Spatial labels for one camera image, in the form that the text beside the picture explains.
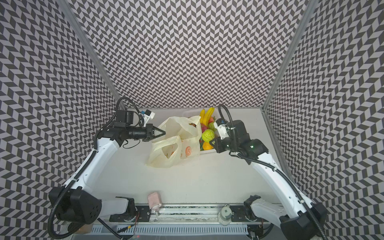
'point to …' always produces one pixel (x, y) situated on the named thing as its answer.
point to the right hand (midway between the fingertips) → (212, 146)
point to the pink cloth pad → (154, 199)
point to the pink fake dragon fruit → (203, 128)
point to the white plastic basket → (190, 113)
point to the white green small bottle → (225, 215)
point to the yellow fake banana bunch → (205, 115)
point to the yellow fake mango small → (206, 146)
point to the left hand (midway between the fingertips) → (164, 134)
